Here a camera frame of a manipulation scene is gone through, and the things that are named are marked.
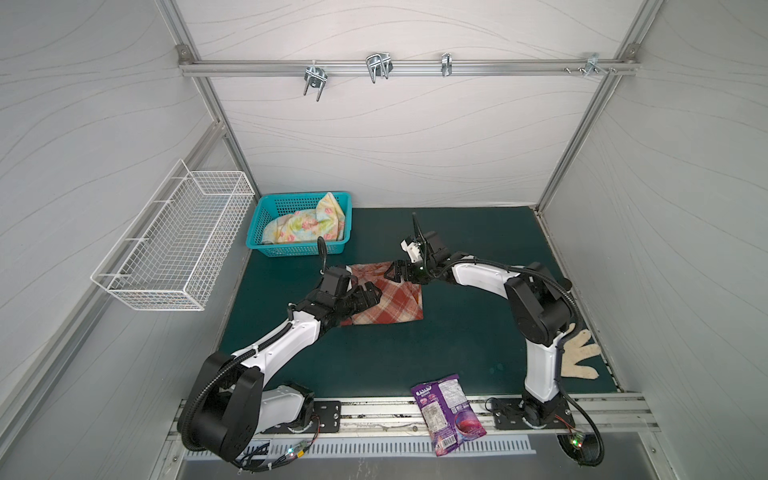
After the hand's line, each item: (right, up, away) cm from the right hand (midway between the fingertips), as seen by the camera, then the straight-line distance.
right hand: (398, 268), depth 94 cm
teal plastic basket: (-49, +21, +18) cm, 56 cm away
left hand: (-7, -6, -8) cm, 12 cm away
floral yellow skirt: (-34, +14, +13) cm, 39 cm away
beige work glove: (+51, -22, -10) cm, 57 cm away
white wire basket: (-54, +7, -25) cm, 60 cm away
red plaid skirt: (+1, -10, -3) cm, 10 cm away
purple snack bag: (+12, -33, -22) cm, 41 cm away
